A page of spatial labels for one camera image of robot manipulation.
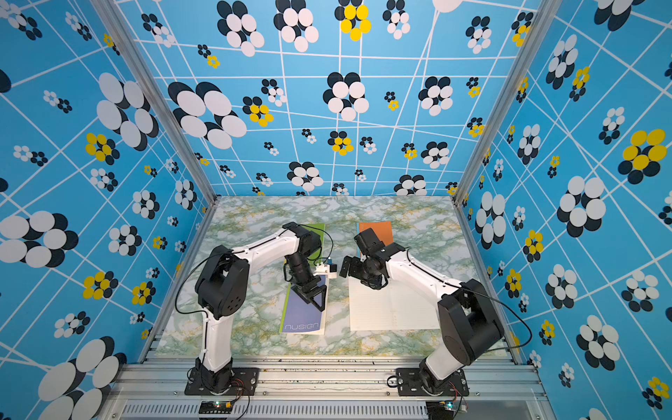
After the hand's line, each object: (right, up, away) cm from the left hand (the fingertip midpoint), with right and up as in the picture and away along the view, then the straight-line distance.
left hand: (318, 302), depth 81 cm
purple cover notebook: (-6, -6, +4) cm, 10 cm away
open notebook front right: (+25, -4, +6) cm, 26 cm away
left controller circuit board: (-28, -27, -9) cm, 39 cm away
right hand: (+11, +7, +6) cm, 15 cm away
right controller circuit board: (+34, -26, -11) cm, 44 cm away
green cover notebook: (0, +14, -1) cm, 14 cm away
